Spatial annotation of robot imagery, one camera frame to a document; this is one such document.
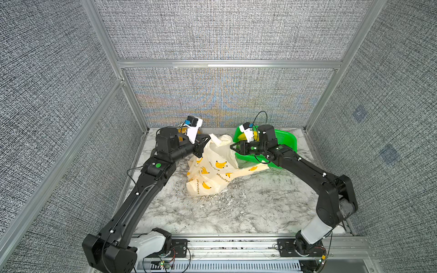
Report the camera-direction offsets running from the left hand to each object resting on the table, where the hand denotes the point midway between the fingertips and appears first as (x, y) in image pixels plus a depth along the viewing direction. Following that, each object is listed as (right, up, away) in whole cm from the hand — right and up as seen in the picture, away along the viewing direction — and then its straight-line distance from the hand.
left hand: (213, 134), depth 67 cm
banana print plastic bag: (-1, -18, +15) cm, 23 cm away
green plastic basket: (+44, 0, +42) cm, 61 cm away
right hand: (+8, -3, +14) cm, 17 cm away
